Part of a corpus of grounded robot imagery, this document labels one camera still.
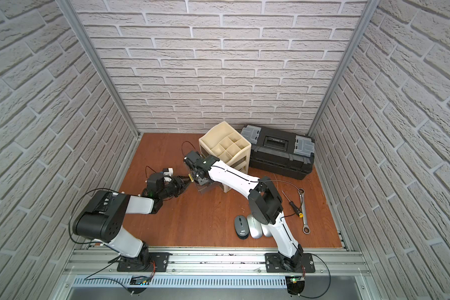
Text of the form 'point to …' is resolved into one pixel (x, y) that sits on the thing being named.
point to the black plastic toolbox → (279, 153)
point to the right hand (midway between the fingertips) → (211, 173)
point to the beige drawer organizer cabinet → (222, 142)
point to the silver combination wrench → (306, 228)
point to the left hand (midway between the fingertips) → (194, 176)
